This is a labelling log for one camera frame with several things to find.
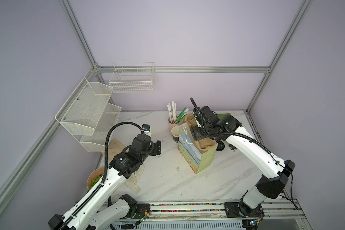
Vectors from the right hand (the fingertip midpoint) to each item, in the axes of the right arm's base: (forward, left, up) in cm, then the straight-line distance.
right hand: (196, 130), depth 73 cm
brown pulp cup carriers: (+4, +6, +4) cm, 8 cm away
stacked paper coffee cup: (+10, +12, -17) cm, 23 cm away
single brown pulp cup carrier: (-6, -4, -5) cm, 9 cm away
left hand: (-5, +24, -4) cm, 24 cm away
